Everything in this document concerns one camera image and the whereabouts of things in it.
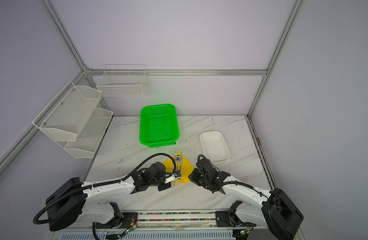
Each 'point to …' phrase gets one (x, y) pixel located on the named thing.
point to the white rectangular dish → (214, 146)
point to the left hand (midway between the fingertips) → (170, 177)
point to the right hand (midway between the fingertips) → (187, 177)
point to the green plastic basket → (158, 125)
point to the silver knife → (181, 162)
